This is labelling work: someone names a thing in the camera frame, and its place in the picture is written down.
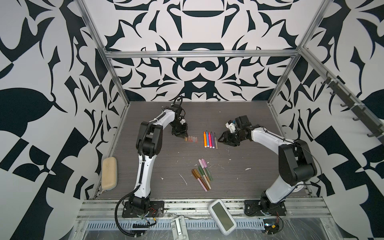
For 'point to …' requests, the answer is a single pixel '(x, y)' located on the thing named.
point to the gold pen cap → (186, 138)
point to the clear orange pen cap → (196, 139)
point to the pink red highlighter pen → (210, 145)
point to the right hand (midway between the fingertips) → (221, 140)
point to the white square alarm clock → (299, 187)
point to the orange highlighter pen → (205, 139)
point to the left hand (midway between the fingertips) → (187, 133)
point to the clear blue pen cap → (194, 139)
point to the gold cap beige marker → (216, 143)
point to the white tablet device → (222, 217)
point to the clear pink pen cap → (191, 138)
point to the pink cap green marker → (205, 166)
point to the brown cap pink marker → (196, 176)
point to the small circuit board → (271, 225)
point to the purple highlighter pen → (212, 139)
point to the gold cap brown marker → (202, 180)
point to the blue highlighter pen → (207, 141)
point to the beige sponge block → (109, 173)
